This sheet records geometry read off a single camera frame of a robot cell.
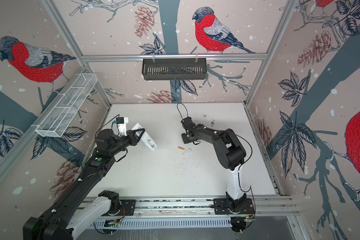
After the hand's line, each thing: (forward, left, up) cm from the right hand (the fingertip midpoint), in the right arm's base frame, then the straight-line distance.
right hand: (187, 140), depth 100 cm
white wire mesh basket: (-12, +63, +34) cm, 73 cm away
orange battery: (-7, +5, +1) cm, 8 cm away
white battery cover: (-9, 0, 0) cm, 9 cm away
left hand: (-12, +21, +28) cm, 37 cm away
